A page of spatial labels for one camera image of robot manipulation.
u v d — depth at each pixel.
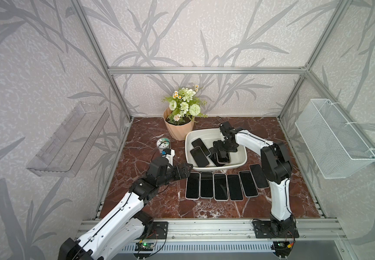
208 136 1.07
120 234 0.55
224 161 0.94
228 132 0.77
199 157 0.97
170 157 0.71
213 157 1.02
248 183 0.89
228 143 0.84
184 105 0.85
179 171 0.67
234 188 0.85
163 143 0.96
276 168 0.55
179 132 0.98
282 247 0.73
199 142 1.05
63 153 0.67
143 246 0.71
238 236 0.73
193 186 0.85
